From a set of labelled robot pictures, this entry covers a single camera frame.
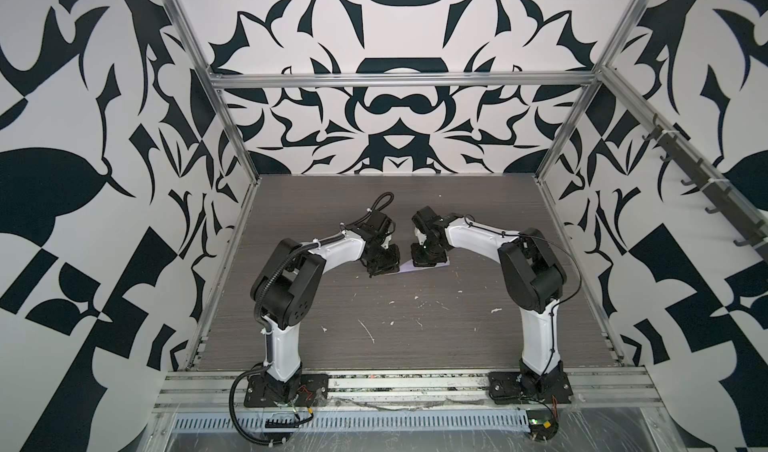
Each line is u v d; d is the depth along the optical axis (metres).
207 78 0.90
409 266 0.91
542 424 0.71
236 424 0.68
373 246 0.71
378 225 0.78
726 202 0.55
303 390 0.73
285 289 0.50
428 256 0.85
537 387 0.66
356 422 0.65
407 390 0.76
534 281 0.53
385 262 0.83
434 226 0.73
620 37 0.83
